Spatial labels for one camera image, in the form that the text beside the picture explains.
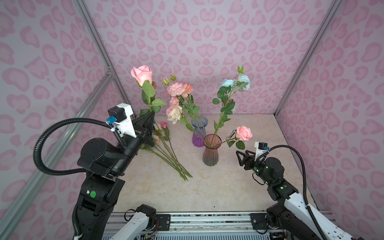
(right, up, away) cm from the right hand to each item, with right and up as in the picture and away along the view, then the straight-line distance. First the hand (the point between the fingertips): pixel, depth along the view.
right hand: (240, 152), depth 77 cm
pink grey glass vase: (-14, +4, +7) cm, 16 cm away
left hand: (-36, +17, -30) cm, 50 cm away
